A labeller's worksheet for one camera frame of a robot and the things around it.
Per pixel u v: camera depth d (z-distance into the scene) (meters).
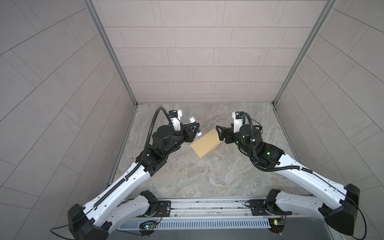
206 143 0.94
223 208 0.72
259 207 0.71
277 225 0.68
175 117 0.59
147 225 0.65
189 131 0.57
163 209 0.71
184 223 0.68
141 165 0.45
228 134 0.61
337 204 0.38
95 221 0.37
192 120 0.64
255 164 0.52
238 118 0.58
